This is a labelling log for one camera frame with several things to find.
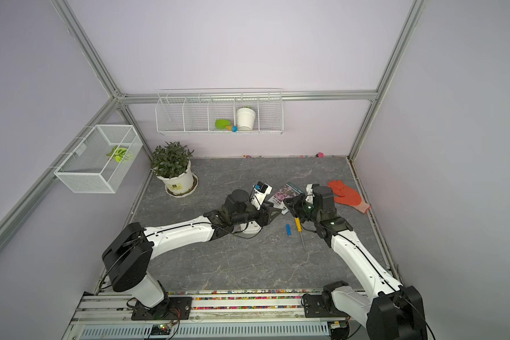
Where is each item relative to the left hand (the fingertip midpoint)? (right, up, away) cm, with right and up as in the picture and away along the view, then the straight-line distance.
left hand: (278, 209), depth 78 cm
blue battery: (+6, -11, +14) cm, 19 cm away
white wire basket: (-68, +19, +3) cm, 71 cm away
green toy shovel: (-25, +37, +21) cm, 50 cm away
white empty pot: (-13, +38, +14) cm, 42 cm away
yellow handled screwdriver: (+11, -11, +14) cm, 20 cm away
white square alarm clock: (-9, -6, -4) cm, 12 cm away
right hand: (+2, +4, +1) cm, 4 cm away
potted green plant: (-45, +17, +14) cm, 50 cm away
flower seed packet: (+7, +5, +27) cm, 29 cm away
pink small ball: (+28, +25, +45) cm, 59 cm away
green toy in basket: (-62, +21, +2) cm, 65 cm away
